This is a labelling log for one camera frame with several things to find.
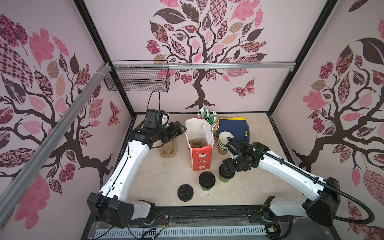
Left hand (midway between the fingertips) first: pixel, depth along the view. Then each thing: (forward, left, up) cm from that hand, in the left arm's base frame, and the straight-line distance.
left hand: (181, 133), depth 73 cm
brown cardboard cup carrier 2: (+5, +10, -24) cm, 27 cm away
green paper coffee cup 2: (-20, -13, -26) cm, 35 cm away
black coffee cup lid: (-14, -22, -17) cm, 31 cm away
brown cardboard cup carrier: (+11, -9, -25) cm, 29 cm away
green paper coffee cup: (-15, -23, -24) cm, 37 cm away
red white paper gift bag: (-8, -10, -12) cm, 18 cm away
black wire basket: (+42, +30, +6) cm, 52 cm away
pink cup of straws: (+25, -15, -11) cm, 31 cm away
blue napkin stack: (+23, -38, -24) cm, 50 cm away
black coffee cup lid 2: (-18, -13, -16) cm, 27 cm away
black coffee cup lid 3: (-21, -1, -25) cm, 33 cm away
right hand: (-12, -25, -14) cm, 31 cm away
